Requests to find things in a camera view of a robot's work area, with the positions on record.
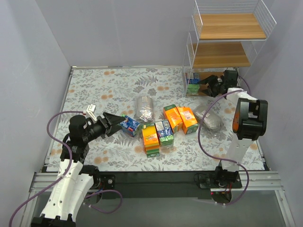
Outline blue green sponge pack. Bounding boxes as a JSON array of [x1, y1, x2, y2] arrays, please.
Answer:
[[120, 114, 141, 137], [185, 72, 200, 95], [155, 120, 174, 148]]

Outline orange Sponge Daddy box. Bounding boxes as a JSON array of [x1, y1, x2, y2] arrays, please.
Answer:
[[142, 123, 160, 157]]

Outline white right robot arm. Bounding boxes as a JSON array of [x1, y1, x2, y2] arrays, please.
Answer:
[[194, 70, 268, 190]]

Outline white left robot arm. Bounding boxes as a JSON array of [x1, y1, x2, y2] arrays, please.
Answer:
[[31, 113, 125, 227]]

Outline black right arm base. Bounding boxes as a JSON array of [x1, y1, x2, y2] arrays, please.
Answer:
[[193, 166, 242, 189]]

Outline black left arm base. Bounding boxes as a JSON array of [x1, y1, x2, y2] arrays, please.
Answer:
[[91, 174, 116, 190]]

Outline silver steel wool pack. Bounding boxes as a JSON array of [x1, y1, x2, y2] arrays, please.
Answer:
[[193, 104, 224, 131], [135, 96, 154, 122]]

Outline floral patterned table mat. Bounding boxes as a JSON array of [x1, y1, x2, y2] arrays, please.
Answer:
[[46, 68, 266, 173]]

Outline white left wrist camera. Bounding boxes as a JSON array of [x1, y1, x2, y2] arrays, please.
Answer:
[[85, 104, 97, 122]]

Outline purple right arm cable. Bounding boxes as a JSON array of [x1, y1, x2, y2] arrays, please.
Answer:
[[197, 75, 251, 206]]

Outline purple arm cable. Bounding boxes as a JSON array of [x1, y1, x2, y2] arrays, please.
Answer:
[[197, 75, 251, 206], [8, 110, 123, 227]]

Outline white wire wooden shelf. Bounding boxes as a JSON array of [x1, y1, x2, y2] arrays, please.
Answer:
[[182, 0, 276, 96]]

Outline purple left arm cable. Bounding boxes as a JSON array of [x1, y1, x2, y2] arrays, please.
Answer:
[[8, 110, 123, 227]]

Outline aluminium frame rail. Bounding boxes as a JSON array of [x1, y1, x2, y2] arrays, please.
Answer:
[[19, 172, 57, 227]]

